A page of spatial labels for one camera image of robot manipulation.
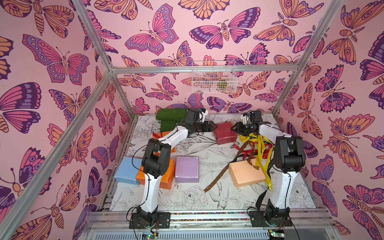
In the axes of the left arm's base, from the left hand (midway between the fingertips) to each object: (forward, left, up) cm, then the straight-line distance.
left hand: (215, 126), depth 94 cm
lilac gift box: (-25, +17, -9) cm, 32 cm away
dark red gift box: (0, -7, -7) cm, 10 cm away
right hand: (+4, -14, -7) cm, 16 cm away
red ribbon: (-10, -22, -16) cm, 28 cm away
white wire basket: (+25, +1, +20) cm, 32 cm away
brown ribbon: (-13, -23, -13) cm, 30 cm away
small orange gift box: (-28, +22, +18) cm, 40 cm away
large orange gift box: (-32, +27, -5) cm, 42 cm away
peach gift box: (-27, -15, -9) cm, 32 cm away
